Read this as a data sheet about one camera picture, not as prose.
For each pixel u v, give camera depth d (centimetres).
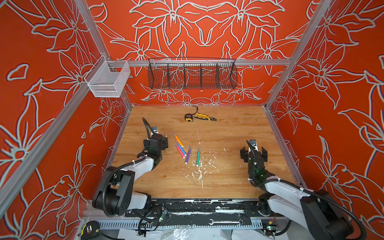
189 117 109
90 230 66
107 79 93
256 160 64
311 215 42
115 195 42
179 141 98
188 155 92
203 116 111
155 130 79
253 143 74
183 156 91
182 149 94
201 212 73
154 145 68
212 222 70
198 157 90
